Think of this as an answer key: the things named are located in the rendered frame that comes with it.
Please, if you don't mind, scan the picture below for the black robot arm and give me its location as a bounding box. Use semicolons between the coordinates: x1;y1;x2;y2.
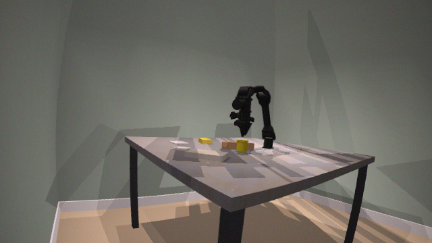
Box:
230;86;276;149

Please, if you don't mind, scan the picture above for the tan wooden bar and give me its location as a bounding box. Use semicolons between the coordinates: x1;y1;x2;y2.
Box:
222;141;254;151

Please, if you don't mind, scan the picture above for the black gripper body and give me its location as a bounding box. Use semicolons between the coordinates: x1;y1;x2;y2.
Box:
234;109;254;127

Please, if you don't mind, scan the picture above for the yellow cup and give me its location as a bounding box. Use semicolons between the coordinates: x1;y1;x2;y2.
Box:
237;140;248;153

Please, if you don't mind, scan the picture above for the yellow rectangular block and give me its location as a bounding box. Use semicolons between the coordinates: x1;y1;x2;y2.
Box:
198;138;212;144

